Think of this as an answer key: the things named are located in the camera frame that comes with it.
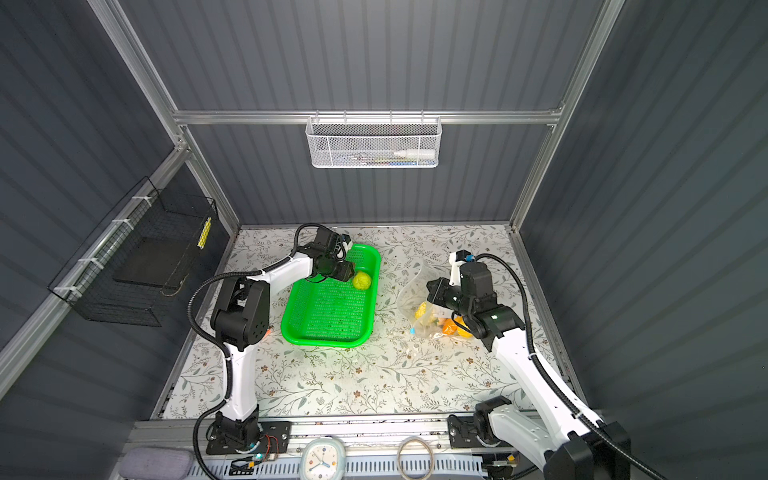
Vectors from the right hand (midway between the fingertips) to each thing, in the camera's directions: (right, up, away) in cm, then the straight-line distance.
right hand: (430, 285), depth 78 cm
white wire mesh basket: (-18, +56, +46) cm, 74 cm away
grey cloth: (-65, -40, -10) cm, 77 cm away
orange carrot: (+7, -13, +9) cm, 17 cm away
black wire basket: (-73, +8, -5) cm, 73 cm away
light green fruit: (-20, 0, +19) cm, 28 cm away
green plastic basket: (-29, -11, +19) cm, 36 cm away
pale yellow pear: (-2, -8, +8) cm, 12 cm away
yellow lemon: (+11, -15, +10) cm, 22 cm away
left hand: (-26, +3, +24) cm, 36 cm away
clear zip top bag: (-3, -6, +22) cm, 23 cm away
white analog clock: (-27, -40, -9) cm, 48 cm away
